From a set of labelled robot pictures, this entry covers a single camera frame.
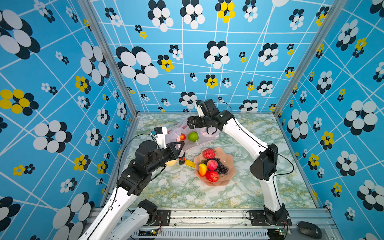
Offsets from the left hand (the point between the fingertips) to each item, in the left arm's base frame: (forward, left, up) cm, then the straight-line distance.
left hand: (185, 143), depth 64 cm
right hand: (+22, -4, -10) cm, 24 cm away
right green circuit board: (-30, -42, -31) cm, 60 cm away
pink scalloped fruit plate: (+7, -23, -29) cm, 38 cm away
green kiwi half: (+22, -3, -26) cm, 34 cm away
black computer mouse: (-28, -58, -30) cm, 71 cm away
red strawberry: (+9, -12, -24) cm, 29 cm away
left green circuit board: (-29, +18, -34) cm, 48 cm away
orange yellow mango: (+24, +5, -29) cm, 37 cm away
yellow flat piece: (+5, -1, -30) cm, 31 cm away
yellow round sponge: (+6, +11, -32) cm, 35 cm away
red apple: (-5, -14, -25) cm, 29 cm away
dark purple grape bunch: (0, -19, -27) cm, 33 cm away
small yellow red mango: (-2, -8, -23) cm, 24 cm away
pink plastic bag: (+6, +6, -1) cm, 9 cm away
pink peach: (0, -13, -21) cm, 25 cm away
